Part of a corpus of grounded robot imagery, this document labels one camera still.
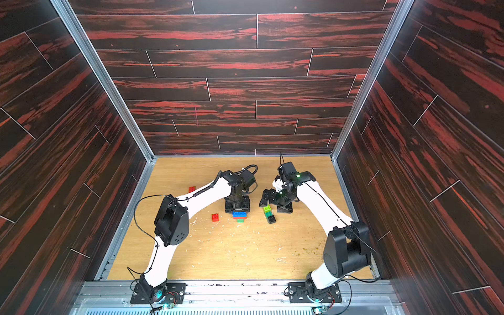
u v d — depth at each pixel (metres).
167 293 0.73
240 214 0.88
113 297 0.73
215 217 0.93
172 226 0.54
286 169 0.68
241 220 0.93
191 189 1.05
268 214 0.93
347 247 0.43
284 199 0.70
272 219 0.91
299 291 0.73
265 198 0.74
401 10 0.66
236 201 0.76
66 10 0.66
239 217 0.93
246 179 0.76
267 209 0.93
